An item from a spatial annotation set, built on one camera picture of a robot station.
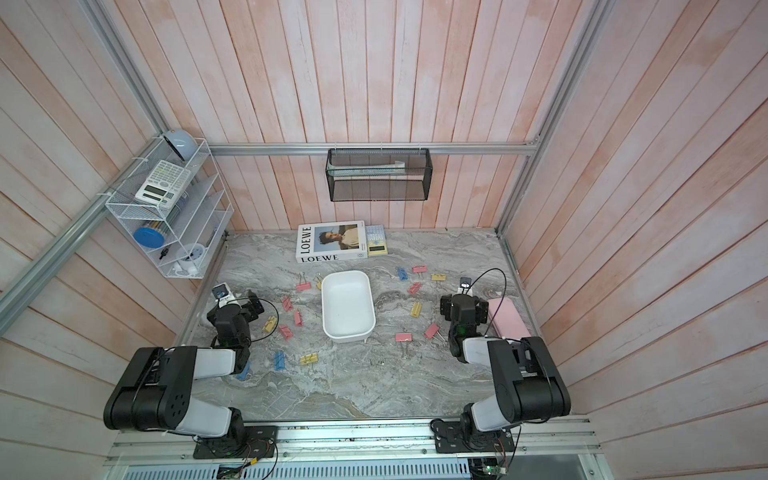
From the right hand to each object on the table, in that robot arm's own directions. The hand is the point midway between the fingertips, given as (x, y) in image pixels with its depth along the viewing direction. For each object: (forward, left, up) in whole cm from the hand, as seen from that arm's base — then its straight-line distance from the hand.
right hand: (466, 293), depth 94 cm
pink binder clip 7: (-2, +59, -4) cm, 59 cm away
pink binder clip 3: (-13, +20, -5) cm, 25 cm away
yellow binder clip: (+10, +7, -5) cm, 13 cm away
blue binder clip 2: (-22, +57, -4) cm, 61 cm away
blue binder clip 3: (-26, +67, -5) cm, 72 cm away
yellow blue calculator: (+28, +30, -5) cm, 41 cm away
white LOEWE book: (+25, +43, -2) cm, 50 cm away
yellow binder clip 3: (-21, +48, -4) cm, 52 cm away
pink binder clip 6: (-8, +54, -4) cm, 55 cm away
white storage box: (-5, +38, -5) cm, 39 cm away
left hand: (-4, +72, +3) cm, 72 cm away
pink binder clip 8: (+6, +55, -6) cm, 56 cm away
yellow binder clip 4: (+5, +49, -4) cm, 50 cm away
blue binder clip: (+12, +20, -6) cm, 24 cm away
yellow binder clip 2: (-4, +16, -4) cm, 17 cm away
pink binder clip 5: (-12, +57, -4) cm, 59 cm away
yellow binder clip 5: (-10, +63, -4) cm, 63 cm away
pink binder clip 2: (+5, +16, -5) cm, 17 cm away
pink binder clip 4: (-10, +11, -6) cm, 16 cm away
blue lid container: (-1, +87, +27) cm, 91 cm away
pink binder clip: (+14, +14, -5) cm, 20 cm away
